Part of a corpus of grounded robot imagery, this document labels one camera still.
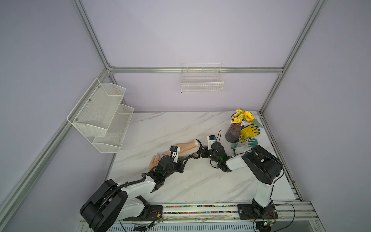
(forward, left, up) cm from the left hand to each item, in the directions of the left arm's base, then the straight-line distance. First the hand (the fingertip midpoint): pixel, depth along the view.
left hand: (185, 160), depth 86 cm
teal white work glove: (+17, -45, -5) cm, 48 cm away
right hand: (+11, -11, -6) cm, 17 cm away
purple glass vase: (+22, -34, -2) cm, 40 cm away
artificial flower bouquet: (+18, -33, +20) cm, 42 cm away
